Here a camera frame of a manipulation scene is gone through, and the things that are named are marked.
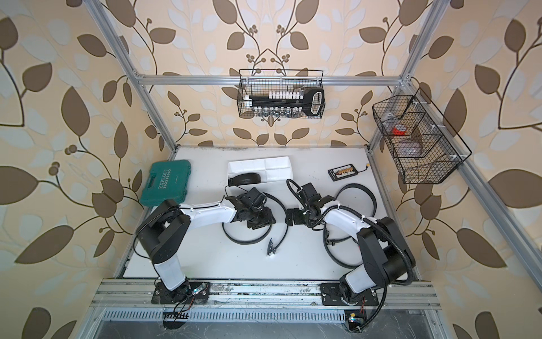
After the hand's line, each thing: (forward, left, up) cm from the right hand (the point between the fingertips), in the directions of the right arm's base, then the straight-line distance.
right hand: (296, 220), depth 90 cm
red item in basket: (+22, -41, +30) cm, 55 cm away
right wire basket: (+11, -45, +31) cm, 56 cm away
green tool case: (+22, +61, +3) cm, 64 cm away
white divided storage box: (+25, +10, +4) cm, 27 cm away
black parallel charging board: (+27, -26, -1) cm, 37 cm away
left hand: (0, +11, +1) cm, 11 cm away
